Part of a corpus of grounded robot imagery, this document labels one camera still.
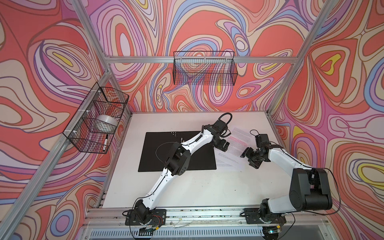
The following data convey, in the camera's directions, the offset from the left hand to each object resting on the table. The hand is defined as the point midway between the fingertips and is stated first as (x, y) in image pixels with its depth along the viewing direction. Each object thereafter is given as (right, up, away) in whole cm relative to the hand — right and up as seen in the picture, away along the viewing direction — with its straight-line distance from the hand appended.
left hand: (223, 145), depth 98 cm
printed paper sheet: (+2, -10, -4) cm, 11 cm away
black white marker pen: (-64, +4, -25) cm, 68 cm away
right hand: (+12, -9, -8) cm, 17 cm away
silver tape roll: (-62, +14, -27) cm, 69 cm away
